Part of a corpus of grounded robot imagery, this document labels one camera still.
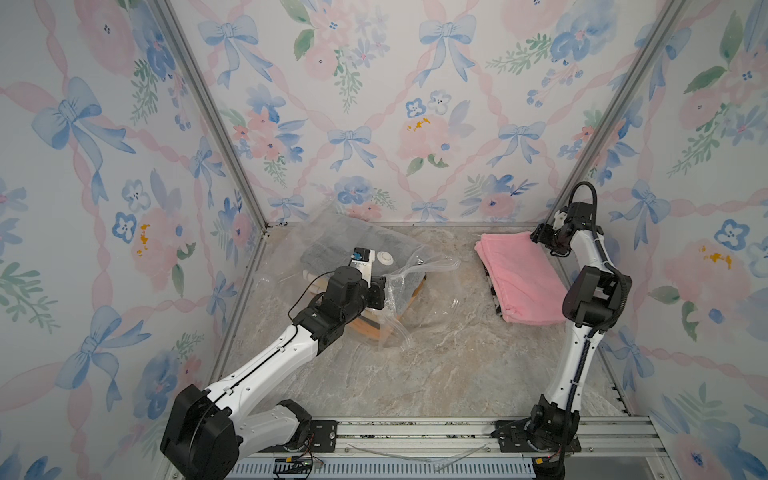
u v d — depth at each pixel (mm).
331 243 922
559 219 984
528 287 938
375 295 689
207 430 386
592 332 628
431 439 749
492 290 977
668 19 693
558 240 919
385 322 787
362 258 665
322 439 732
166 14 685
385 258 879
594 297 633
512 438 732
